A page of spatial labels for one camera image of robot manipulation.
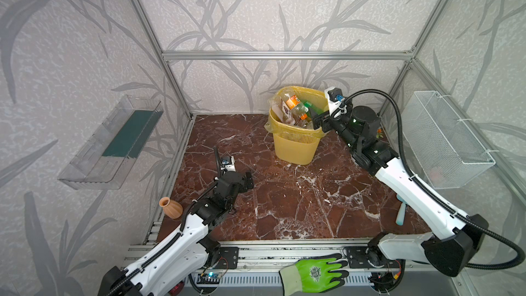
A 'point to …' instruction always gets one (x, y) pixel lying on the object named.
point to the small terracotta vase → (172, 208)
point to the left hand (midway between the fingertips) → (243, 166)
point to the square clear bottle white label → (281, 110)
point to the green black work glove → (314, 275)
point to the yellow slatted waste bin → (297, 142)
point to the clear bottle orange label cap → (294, 104)
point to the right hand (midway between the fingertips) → (325, 95)
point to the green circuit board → (209, 278)
